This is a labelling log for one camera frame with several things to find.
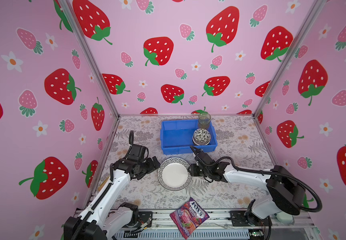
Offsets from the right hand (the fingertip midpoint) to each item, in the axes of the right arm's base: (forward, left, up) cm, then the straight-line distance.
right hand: (188, 169), depth 85 cm
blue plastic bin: (+27, +11, -5) cm, 29 cm away
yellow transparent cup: (+33, -8, +6) cm, 34 cm away
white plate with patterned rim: (-2, +8, -4) cm, 9 cm away
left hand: (-3, +18, +6) cm, 19 cm away
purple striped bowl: (+17, -7, +3) cm, 18 cm away
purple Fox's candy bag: (-23, -3, -4) cm, 24 cm away
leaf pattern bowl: (+24, -7, +3) cm, 25 cm away
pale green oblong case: (-18, -50, -5) cm, 53 cm away
